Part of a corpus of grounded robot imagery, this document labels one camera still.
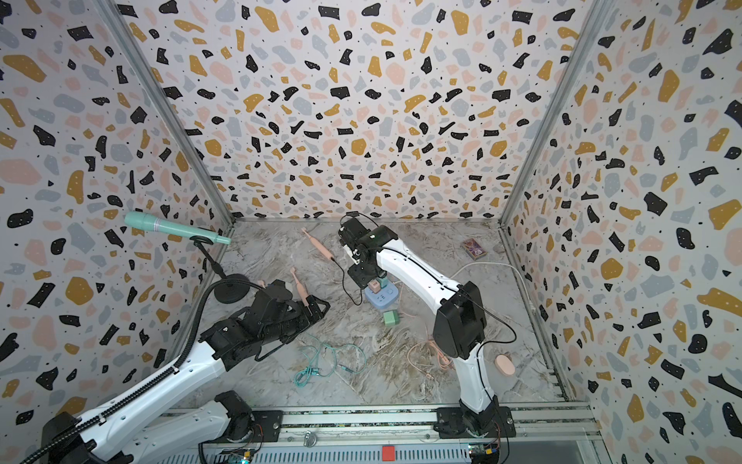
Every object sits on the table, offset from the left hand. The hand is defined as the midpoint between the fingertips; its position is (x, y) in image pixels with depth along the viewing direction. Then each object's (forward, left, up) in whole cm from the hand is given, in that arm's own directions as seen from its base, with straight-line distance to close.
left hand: (328, 312), depth 76 cm
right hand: (+14, -11, -2) cm, 18 cm away
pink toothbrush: (+37, +11, -16) cm, 42 cm away
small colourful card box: (+35, -50, -17) cm, 63 cm away
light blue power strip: (+13, -15, -15) cm, 24 cm away
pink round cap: (-9, -49, -16) cm, 53 cm away
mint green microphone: (+16, +44, +19) cm, 51 cm away
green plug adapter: (+6, -17, -15) cm, 24 cm away
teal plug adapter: (+16, -15, -10) cm, 24 cm away
